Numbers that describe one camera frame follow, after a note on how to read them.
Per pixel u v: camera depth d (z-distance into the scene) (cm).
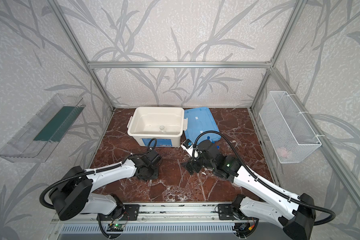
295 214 39
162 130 100
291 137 61
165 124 102
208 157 54
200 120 112
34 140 63
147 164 65
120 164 55
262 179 46
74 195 42
